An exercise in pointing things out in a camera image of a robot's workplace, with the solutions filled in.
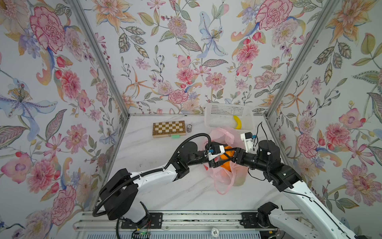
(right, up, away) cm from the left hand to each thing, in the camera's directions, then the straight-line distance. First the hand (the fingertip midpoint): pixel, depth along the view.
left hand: (229, 153), depth 67 cm
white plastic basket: (+21, +21, +51) cm, 59 cm away
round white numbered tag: (-7, -35, 0) cm, 36 cm away
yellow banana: (+19, +16, +47) cm, 53 cm away
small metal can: (-19, +11, +41) cm, 47 cm away
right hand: (-2, +1, +3) cm, 3 cm away
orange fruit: (+3, -10, +19) cm, 22 cm away
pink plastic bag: (+1, -17, +14) cm, 22 cm away
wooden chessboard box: (-30, +11, +43) cm, 54 cm away
